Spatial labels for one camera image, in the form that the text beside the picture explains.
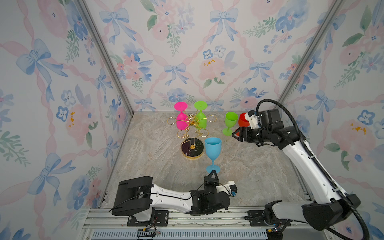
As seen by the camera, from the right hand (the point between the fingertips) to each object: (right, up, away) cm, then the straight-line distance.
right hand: (237, 134), depth 74 cm
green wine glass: (-18, +9, +12) cm, 23 cm away
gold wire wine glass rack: (-22, -9, +24) cm, 34 cm away
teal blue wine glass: (-13, -5, -5) cm, 15 cm away
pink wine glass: (-27, +7, +3) cm, 28 cm away
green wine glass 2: (+2, +8, +22) cm, 23 cm away
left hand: (-12, -18, 0) cm, 21 cm away
